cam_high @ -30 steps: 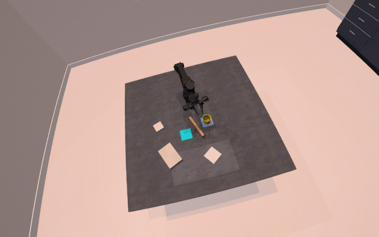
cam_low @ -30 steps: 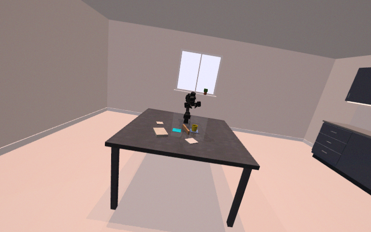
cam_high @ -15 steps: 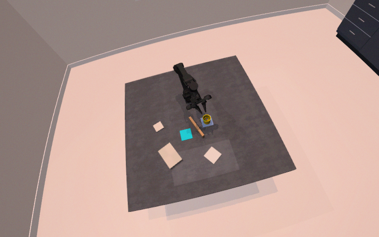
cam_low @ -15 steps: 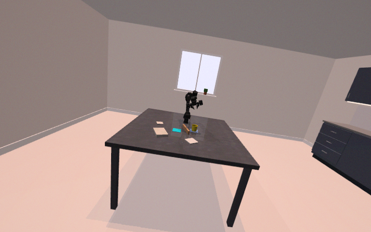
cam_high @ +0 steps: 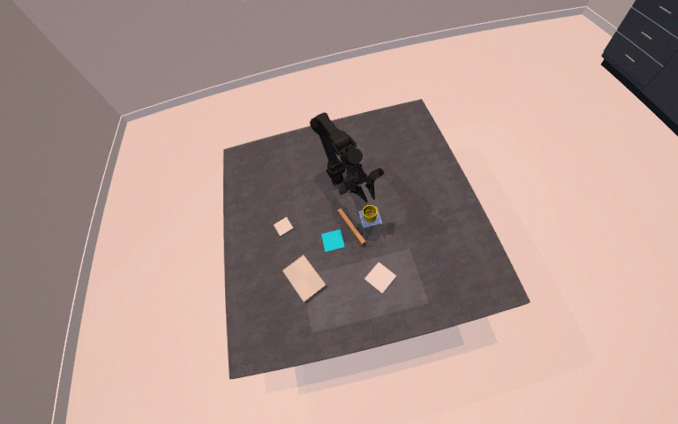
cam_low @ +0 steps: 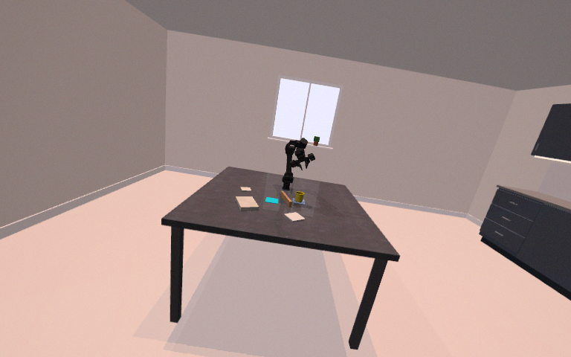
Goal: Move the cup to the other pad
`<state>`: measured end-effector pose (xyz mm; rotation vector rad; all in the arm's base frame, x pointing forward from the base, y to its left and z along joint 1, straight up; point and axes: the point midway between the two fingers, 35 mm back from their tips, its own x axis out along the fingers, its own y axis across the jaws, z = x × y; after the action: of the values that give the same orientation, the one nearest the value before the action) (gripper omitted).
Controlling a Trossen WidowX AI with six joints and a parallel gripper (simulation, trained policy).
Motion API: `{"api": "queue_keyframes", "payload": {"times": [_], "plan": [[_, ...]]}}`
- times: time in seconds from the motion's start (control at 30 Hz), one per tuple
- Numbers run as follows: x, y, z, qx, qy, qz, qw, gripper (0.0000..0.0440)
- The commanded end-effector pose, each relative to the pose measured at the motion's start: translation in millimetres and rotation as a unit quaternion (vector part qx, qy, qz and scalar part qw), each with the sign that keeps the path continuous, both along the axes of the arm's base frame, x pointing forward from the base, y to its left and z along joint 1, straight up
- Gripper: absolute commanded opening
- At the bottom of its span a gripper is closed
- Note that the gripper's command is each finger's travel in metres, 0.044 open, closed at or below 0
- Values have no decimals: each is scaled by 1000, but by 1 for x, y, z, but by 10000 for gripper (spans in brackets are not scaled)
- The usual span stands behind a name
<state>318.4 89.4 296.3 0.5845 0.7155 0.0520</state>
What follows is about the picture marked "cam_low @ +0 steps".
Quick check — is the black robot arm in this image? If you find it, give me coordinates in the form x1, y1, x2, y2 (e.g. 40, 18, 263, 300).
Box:
282, 138, 308, 190

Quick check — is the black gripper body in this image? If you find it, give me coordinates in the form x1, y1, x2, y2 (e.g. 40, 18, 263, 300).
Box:
289, 153, 315, 167

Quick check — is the beige flat rectangular block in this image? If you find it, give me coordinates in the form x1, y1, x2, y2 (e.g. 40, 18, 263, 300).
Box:
235, 196, 259, 210

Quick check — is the orange flat bar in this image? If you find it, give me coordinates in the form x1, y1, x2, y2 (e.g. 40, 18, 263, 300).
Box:
280, 191, 292, 207

